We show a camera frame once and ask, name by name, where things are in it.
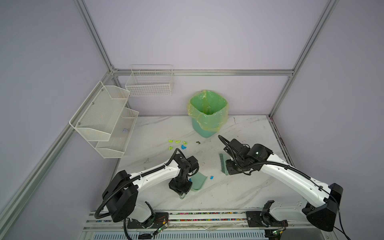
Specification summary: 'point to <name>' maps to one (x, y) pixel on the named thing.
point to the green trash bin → (201, 131)
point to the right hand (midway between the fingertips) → (228, 168)
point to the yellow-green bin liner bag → (208, 109)
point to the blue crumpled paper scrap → (183, 147)
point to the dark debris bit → (198, 142)
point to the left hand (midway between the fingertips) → (179, 195)
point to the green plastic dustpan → (198, 180)
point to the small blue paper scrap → (211, 177)
